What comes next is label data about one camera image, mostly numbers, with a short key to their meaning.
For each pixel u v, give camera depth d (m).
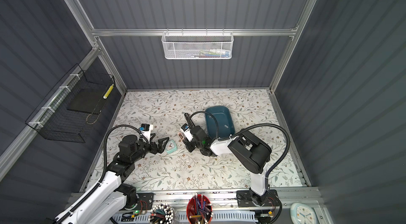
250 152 0.49
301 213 0.68
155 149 0.72
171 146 0.89
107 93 0.81
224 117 1.04
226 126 0.99
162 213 0.59
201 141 0.72
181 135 0.91
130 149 0.61
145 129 0.69
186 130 0.81
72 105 0.72
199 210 0.64
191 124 0.99
